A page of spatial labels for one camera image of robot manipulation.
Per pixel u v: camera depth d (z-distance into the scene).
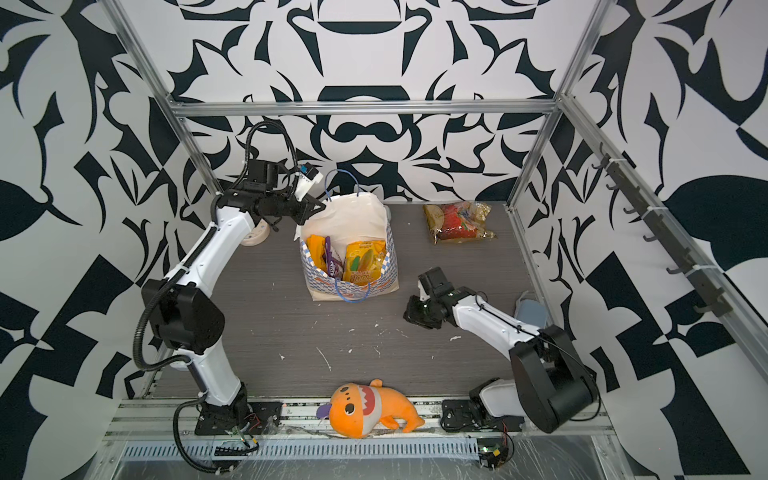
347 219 0.89
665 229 0.55
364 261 0.95
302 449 0.71
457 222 1.08
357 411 0.68
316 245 0.89
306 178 0.73
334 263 0.88
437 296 0.69
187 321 0.47
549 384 0.42
